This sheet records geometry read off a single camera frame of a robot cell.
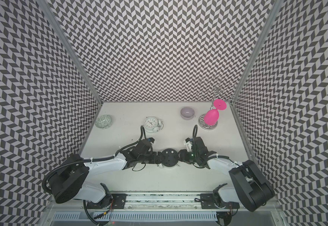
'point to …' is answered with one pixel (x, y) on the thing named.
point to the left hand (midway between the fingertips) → (159, 159)
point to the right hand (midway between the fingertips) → (177, 160)
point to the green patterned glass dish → (103, 122)
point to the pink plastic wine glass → (211, 116)
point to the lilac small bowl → (187, 113)
